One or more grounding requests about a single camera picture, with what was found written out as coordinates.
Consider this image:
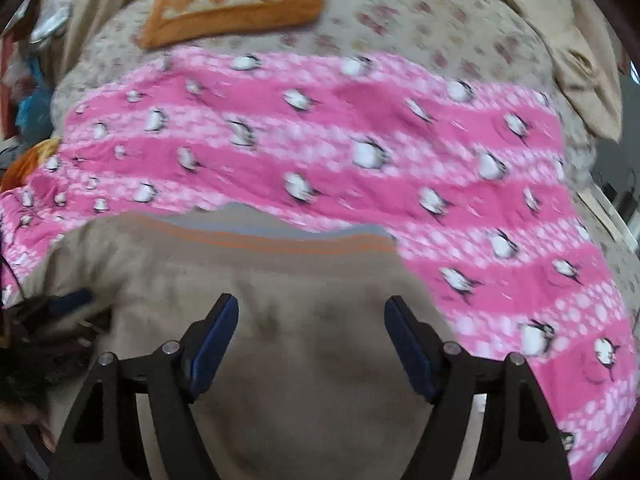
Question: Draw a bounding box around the pink penguin print blanket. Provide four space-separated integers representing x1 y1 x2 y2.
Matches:
0 47 638 480

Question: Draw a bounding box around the khaki jacket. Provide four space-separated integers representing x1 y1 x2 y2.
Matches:
22 204 458 480

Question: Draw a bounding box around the person's left hand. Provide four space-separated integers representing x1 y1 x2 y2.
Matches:
0 400 57 453

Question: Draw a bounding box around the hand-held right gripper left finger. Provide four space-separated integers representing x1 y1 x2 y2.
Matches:
47 292 241 480

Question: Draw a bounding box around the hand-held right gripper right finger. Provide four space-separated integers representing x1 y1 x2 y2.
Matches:
384 295 573 480

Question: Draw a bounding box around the floral bed sheet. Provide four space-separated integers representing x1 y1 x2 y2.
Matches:
50 0 640 321

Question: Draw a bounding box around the orange cloth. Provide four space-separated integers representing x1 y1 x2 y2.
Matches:
0 137 64 193

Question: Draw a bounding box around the orange checkered cushion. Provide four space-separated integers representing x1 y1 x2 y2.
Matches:
139 0 337 51

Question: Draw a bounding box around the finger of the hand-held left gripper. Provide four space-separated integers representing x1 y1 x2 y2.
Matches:
20 289 95 326
25 310 112 348

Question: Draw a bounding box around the beige curtain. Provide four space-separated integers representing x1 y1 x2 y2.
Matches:
42 0 168 78

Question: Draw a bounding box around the silver plastic bag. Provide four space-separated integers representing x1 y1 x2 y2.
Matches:
27 0 74 46

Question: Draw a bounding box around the blue plastic bag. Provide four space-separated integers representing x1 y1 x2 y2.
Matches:
15 89 54 134

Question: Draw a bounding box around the beige cloth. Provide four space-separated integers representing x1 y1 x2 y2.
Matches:
475 0 624 143

